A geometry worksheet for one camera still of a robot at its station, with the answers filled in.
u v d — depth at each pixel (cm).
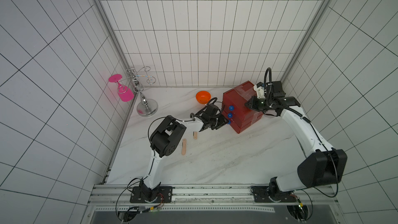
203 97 110
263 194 72
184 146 90
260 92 74
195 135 93
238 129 90
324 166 41
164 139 54
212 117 81
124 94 96
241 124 86
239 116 82
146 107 106
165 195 72
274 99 61
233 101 83
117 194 74
